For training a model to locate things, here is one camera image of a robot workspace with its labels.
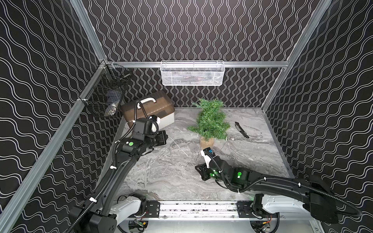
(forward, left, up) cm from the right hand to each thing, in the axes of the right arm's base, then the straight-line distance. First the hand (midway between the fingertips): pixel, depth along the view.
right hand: (196, 166), depth 76 cm
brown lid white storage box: (+40, +25, +7) cm, 48 cm away
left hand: (+11, +15, +14) cm, 23 cm away
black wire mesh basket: (+40, +59, +14) cm, 73 cm away
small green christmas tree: (+17, -8, +15) cm, 24 cm away
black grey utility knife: (+33, -34, -12) cm, 49 cm away
